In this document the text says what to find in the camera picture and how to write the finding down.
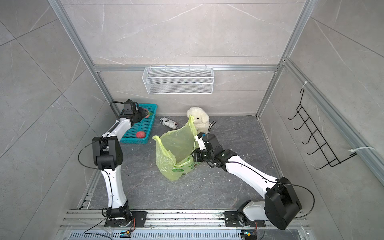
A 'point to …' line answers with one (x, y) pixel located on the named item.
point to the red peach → (140, 134)
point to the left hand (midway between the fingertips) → (146, 108)
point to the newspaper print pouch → (168, 123)
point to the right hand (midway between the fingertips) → (192, 154)
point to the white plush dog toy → (201, 119)
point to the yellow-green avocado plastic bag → (173, 155)
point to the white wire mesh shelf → (178, 80)
